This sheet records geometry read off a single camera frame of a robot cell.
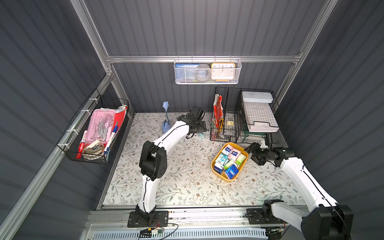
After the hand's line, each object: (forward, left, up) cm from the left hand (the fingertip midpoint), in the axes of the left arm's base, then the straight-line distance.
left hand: (202, 129), depth 92 cm
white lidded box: (+21, -38, +9) cm, 44 cm away
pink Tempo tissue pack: (-10, -16, -9) cm, 21 cm away
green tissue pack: (-16, -23, -8) cm, 29 cm away
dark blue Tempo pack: (-22, -9, -8) cm, 25 cm away
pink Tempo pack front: (-15, -19, -6) cm, 25 cm away
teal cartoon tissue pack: (-16, -12, -9) cm, 22 cm away
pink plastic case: (-11, +51, +17) cm, 55 cm away
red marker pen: (-22, +55, +16) cm, 61 cm away
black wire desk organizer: (+22, -28, -8) cm, 37 cm away
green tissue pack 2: (-20, -15, -9) cm, 26 cm away
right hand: (-17, -26, +1) cm, 31 cm away
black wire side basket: (-25, +48, +16) cm, 56 cm away
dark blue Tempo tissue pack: (-25, -16, -6) cm, 30 cm away
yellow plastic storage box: (-27, -11, -8) cm, 30 cm away
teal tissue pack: (+3, 0, -10) cm, 11 cm away
